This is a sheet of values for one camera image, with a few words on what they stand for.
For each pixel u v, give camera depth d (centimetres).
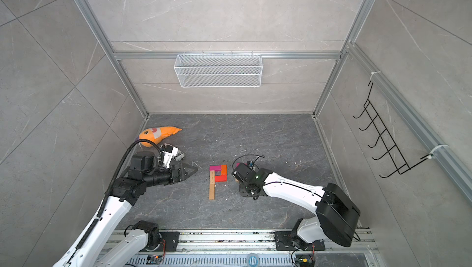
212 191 86
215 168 94
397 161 62
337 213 41
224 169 93
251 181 62
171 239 73
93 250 41
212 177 90
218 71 100
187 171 67
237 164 99
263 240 75
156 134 100
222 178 90
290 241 73
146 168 57
